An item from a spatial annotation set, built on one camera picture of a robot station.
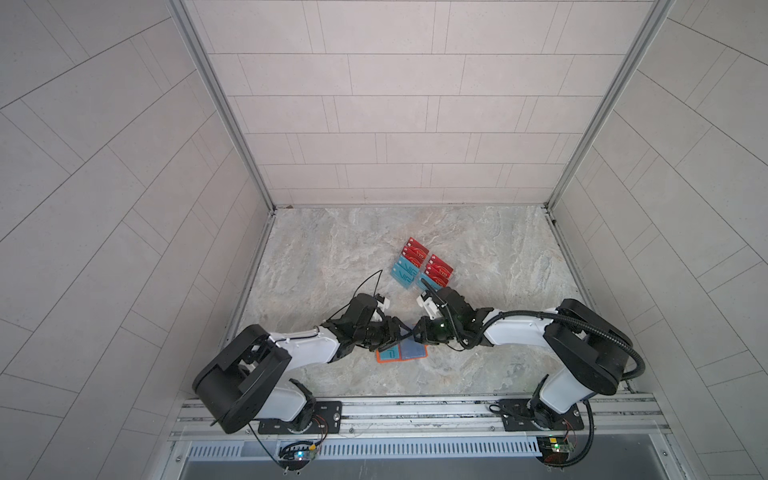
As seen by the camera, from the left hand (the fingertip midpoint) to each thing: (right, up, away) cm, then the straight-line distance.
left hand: (414, 337), depth 81 cm
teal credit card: (-7, -4, -1) cm, 8 cm away
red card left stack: (+1, +22, +13) cm, 26 cm away
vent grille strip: (+9, -21, -13) cm, 26 cm away
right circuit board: (+32, -21, -13) cm, 40 cm away
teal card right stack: (+5, +13, +8) cm, 17 cm away
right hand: (-2, -2, +1) cm, 3 cm away
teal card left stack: (-3, +16, +13) cm, 21 cm away
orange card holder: (-2, -3, -2) cm, 4 cm away
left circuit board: (-27, -21, -16) cm, 37 cm away
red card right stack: (+8, +17, +8) cm, 20 cm away
